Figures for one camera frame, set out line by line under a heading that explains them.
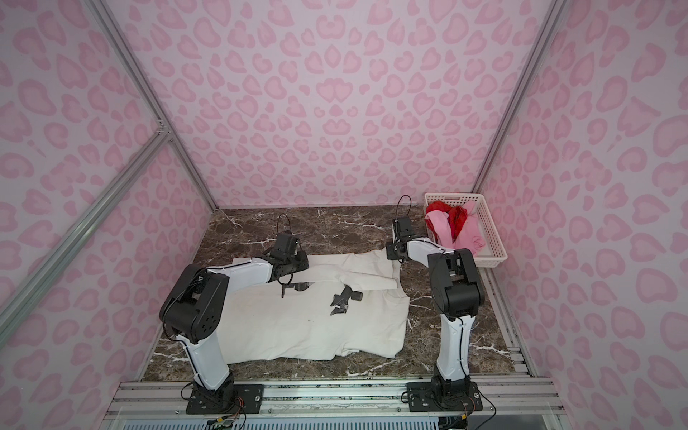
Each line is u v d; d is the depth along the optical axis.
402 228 0.83
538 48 0.75
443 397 0.66
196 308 0.50
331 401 0.74
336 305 0.91
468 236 1.06
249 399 0.73
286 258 0.79
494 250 1.00
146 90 0.82
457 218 1.06
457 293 0.54
